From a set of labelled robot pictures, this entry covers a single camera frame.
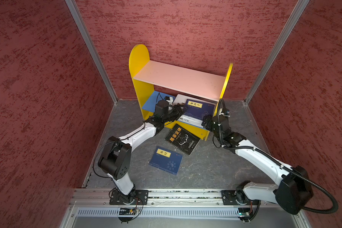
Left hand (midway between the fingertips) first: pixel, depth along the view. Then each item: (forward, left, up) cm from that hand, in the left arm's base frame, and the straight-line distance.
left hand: (187, 111), depth 83 cm
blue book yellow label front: (-21, +12, -24) cm, 34 cm away
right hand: (-5, -13, -4) cm, 14 cm away
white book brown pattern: (+13, +2, -2) cm, 13 cm away
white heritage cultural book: (-3, -3, -5) cm, 7 cm away
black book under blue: (-7, +1, -21) cm, 22 cm away
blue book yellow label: (+4, -7, -2) cm, 8 cm away
